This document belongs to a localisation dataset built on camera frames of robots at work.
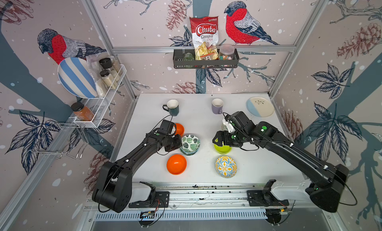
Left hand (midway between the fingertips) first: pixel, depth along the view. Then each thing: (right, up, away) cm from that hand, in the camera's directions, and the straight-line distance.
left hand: (184, 141), depth 85 cm
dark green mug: (-10, +20, +18) cm, 28 cm away
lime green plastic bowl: (+23, -6, +4) cm, 24 cm away
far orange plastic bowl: (-4, +5, +13) cm, 14 cm away
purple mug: (+22, +22, +20) cm, 37 cm away
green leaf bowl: (+3, -6, +3) cm, 7 cm away
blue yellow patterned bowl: (+24, -15, -1) cm, 28 cm away
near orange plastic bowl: (-4, -13, -2) cm, 14 cm away
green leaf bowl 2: (+3, 0, +5) cm, 6 cm away
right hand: (+18, +3, -12) cm, 22 cm away
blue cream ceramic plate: (+57, +20, +29) cm, 67 cm away
